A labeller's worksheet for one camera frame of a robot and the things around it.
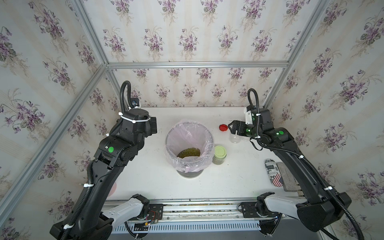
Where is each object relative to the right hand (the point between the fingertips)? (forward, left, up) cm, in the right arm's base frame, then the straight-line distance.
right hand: (239, 125), depth 75 cm
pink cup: (-25, +68, -27) cm, 78 cm away
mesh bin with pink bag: (-1, +27, -23) cm, 35 cm away
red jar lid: (+15, +4, -22) cm, 27 cm away
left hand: (-8, +46, +13) cm, 48 cm away
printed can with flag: (-15, -22, -24) cm, 36 cm away
